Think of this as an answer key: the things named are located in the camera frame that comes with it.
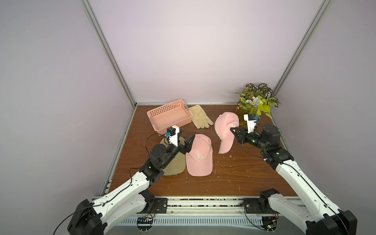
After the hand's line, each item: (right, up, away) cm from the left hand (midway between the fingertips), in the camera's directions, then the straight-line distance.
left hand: (190, 133), depth 70 cm
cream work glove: (+7, +7, +40) cm, 42 cm away
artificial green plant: (+42, +19, +20) cm, 50 cm away
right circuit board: (+39, -44, +1) cm, 59 cm away
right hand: (+21, +3, +3) cm, 22 cm away
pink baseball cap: (+5, -17, +14) cm, 23 cm away
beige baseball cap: (-8, -22, +20) cm, 31 cm away
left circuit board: (-23, -46, +3) cm, 52 cm away
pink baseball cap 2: (+17, +5, +6) cm, 19 cm away
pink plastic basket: (-12, +10, +44) cm, 47 cm away
